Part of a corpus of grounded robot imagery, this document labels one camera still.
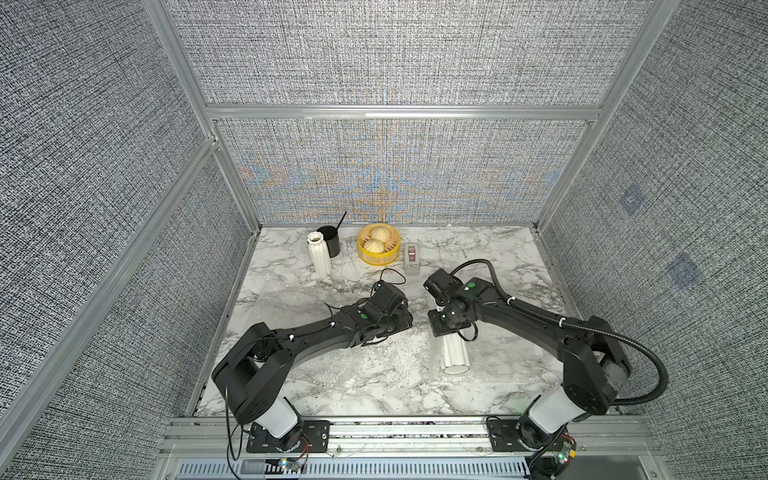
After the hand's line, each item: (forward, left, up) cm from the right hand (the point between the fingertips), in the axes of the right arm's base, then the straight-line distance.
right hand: (438, 320), depth 85 cm
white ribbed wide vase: (-10, -4, -1) cm, 11 cm away
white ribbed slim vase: (+21, +36, +3) cm, 42 cm away
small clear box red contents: (+26, +6, -6) cm, 28 cm away
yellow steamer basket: (+32, +12, -6) cm, 34 cm away
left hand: (0, +6, +1) cm, 6 cm away
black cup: (+32, +34, -2) cm, 46 cm away
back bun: (+36, +16, -3) cm, 40 cm away
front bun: (+30, +19, -3) cm, 35 cm away
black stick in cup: (+35, +30, +4) cm, 47 cm away
